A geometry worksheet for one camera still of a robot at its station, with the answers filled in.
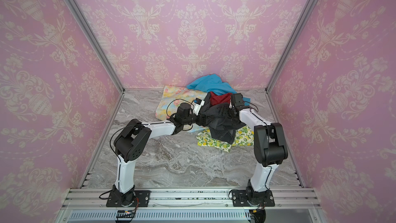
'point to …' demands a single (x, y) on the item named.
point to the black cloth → (220, 119)
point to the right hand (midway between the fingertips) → (225, 112)
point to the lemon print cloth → (243, 137)
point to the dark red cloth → (215, 99)
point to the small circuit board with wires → (125, 213)
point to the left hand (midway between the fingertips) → (210, 117)
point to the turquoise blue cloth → (214, 83)
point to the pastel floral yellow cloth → (171, 96)
